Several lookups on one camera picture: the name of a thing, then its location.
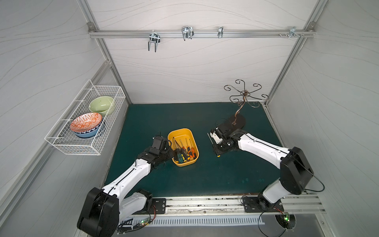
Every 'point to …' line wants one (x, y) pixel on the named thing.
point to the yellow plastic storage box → (181, 138)
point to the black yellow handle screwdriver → (176, 151)
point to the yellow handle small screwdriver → (218, 156)
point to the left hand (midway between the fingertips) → (173, 152)
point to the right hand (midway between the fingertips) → (216, 149)
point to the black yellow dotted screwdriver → (184, 151)
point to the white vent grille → (193, 220)
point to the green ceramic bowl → (101, 104)
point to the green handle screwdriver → (178, 154)
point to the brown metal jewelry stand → (240, 122)
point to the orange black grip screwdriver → (193, 154)
